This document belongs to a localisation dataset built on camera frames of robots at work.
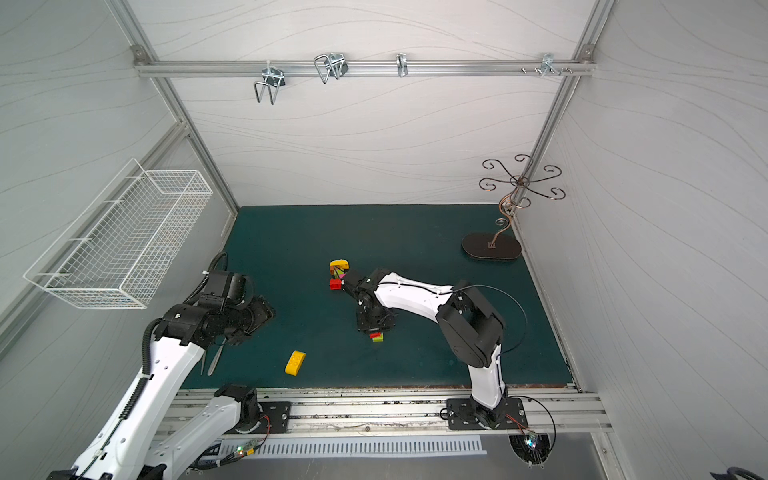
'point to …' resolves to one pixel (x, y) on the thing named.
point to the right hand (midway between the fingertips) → (369, 330)
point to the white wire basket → (113, 253)
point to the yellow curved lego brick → (340, 263)
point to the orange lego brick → (332, 269)
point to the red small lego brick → (375, 334)
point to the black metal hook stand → (483, 245)
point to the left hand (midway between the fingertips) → (268, 317)
